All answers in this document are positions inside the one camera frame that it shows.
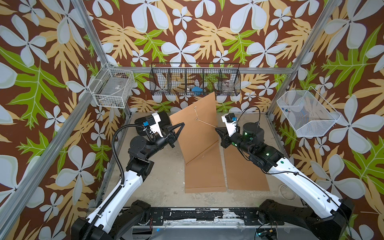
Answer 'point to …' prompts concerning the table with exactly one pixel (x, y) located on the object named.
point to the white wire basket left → (113, 88)
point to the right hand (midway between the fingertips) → (215, 128)
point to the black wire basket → (195, 79)
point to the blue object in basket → (197, 90)
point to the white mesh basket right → (309, 114)
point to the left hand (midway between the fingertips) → (183, 123)
